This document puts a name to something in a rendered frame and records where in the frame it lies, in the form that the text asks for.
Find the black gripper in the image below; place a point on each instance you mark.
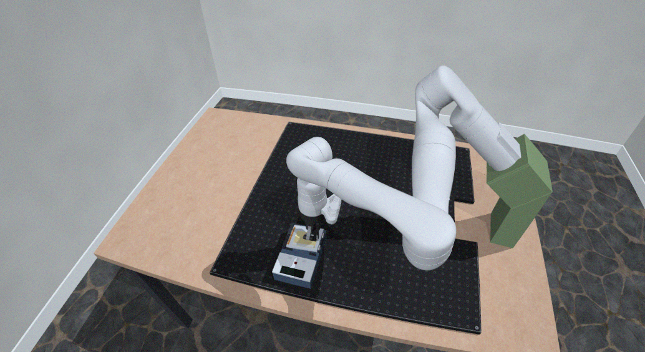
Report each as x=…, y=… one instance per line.
x=313, y=229

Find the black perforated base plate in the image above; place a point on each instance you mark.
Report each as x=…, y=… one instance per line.
x=363, y=266

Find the blue-grey dock with white console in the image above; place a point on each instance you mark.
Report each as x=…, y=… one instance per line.
x=297, y=267

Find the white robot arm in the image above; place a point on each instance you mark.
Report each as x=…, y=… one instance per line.
x=428, y=230

